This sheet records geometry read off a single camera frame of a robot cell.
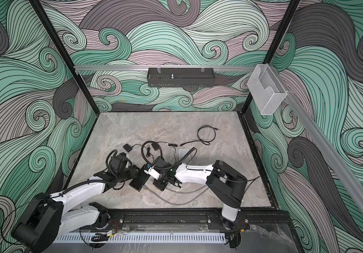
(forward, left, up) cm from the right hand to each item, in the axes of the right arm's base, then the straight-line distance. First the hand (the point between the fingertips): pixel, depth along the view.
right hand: (156, 182), depth 84 cm
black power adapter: (+25, +4, -4) cm, 26 cm away
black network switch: (-1, +9, +2) cm, 10 cm away
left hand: (+7, +12, +1) cm, 13 cm away
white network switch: (+21, -14, -3) cm, 25 cm away
